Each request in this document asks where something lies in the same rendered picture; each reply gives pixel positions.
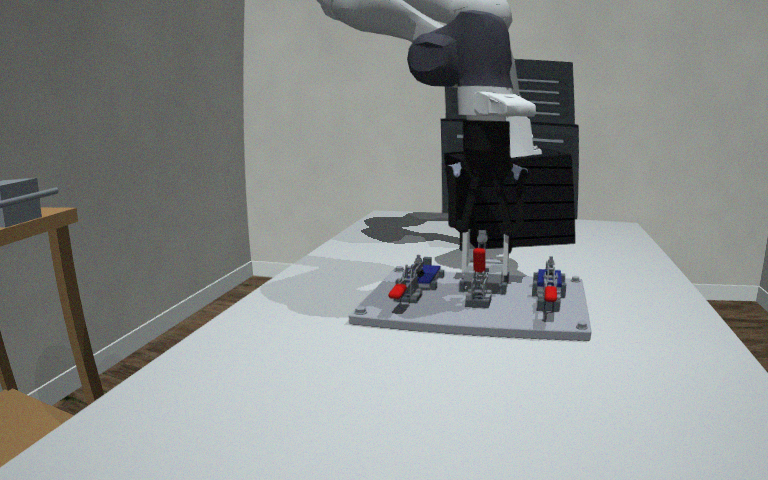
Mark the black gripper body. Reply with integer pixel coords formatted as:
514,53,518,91
460,120,513,187

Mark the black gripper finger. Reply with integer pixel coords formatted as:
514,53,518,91
445,162,482,273
490,164,528,275

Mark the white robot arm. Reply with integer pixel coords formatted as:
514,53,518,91
317,0,542,158

